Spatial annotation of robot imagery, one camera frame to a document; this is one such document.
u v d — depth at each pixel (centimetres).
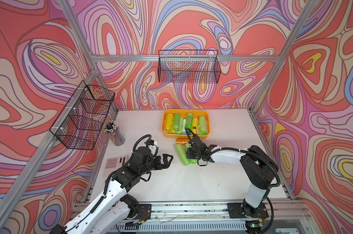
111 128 86
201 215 73
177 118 104
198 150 72
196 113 111
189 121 103
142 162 56
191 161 88
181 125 104
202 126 99
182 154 91
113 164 89
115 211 57
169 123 101
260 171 48
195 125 99
